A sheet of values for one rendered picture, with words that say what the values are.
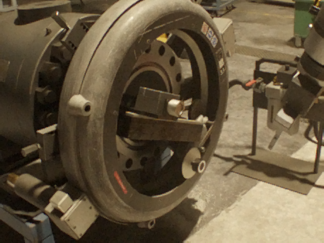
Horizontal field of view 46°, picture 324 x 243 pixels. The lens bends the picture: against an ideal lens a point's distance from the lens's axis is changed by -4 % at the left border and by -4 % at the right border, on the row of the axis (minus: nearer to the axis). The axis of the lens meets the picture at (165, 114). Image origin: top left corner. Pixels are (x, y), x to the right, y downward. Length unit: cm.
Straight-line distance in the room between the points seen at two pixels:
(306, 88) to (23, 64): 96
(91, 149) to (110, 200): 18
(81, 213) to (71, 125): 25
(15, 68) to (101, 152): 51
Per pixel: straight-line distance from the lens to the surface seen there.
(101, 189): 110
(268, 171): 211
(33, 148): 106
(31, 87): 131
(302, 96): 69
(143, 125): 111
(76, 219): 111
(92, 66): 101
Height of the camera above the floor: 110
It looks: 24 degrees down
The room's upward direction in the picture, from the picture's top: 3 degrees counter-clockwise
